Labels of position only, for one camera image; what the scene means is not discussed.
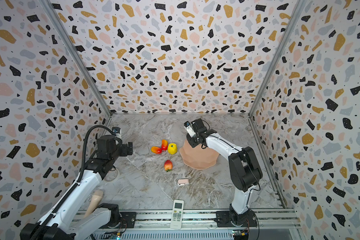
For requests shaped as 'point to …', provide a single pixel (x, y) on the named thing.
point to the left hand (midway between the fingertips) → (121, 140)
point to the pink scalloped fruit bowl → (198, 157)
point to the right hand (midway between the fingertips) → (190, 136)
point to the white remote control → (177, 216)
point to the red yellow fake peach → (168, 165)
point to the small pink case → (183, 181)
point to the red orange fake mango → (156, 150)
